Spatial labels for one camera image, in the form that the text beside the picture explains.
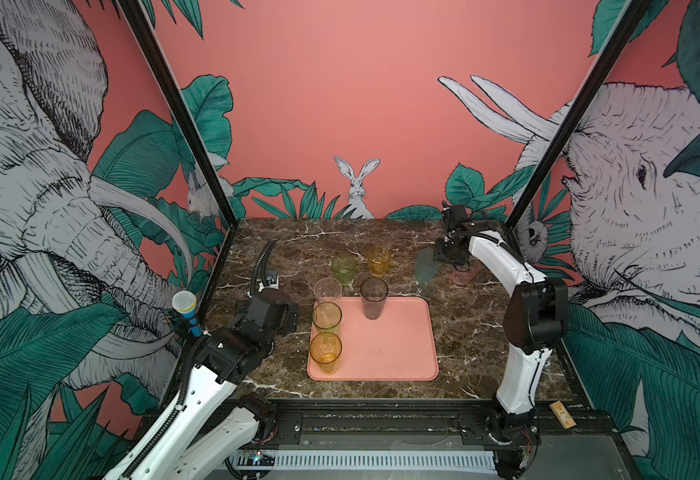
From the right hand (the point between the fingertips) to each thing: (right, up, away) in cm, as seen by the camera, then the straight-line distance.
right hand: (438, 251), depth 94 cm
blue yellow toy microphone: (-67, -12, -24) cm, 73 cm away
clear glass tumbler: (-35, -11, -9) cm, 38 cm away
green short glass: (-31, -6, +9) cm, 33 cm away
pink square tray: (-13, -29, -5) cm, 32 cm away
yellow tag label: (+27, -43, -18) cm, 54 cm away
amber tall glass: (-35, -26, -17) cm, 46 cm away
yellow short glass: (-19, -3, +18) cm, 26 cm away
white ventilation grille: (-24, -50, -24) cm, 61 cm away
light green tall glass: (-35, -18, -13) cm, 41 cm away
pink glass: (+10, -9, +4) cm, 14 cm away
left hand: (-47, -12, -22) cm, 54 cm away
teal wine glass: (-4, -5, +2) cm, 6 cm away
